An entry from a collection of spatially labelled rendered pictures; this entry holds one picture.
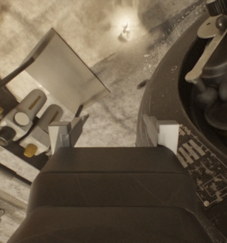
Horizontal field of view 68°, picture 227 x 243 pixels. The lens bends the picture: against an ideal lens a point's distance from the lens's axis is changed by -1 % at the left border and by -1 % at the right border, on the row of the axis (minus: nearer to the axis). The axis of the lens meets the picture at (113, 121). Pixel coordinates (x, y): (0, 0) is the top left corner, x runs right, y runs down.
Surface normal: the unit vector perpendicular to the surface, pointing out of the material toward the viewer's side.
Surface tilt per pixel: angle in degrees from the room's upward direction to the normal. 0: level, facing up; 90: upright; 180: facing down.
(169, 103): 90
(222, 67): 46
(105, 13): 0
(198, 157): 90
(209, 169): 90
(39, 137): 90
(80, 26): 0
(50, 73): 0
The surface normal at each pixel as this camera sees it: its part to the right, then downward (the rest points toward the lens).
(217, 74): -0.79, 0.10
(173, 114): -0.63, -0.64
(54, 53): -0.13, 0.65
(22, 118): 0.77, -0.41
